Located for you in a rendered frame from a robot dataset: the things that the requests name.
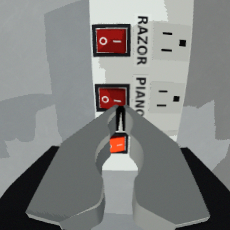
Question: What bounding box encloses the white power strip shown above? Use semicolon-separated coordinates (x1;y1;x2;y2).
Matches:
89;0;194;170

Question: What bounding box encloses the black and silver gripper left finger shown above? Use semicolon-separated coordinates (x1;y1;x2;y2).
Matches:
0;105;121;230

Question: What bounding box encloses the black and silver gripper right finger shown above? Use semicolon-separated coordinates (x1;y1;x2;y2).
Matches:
121;105;230;230

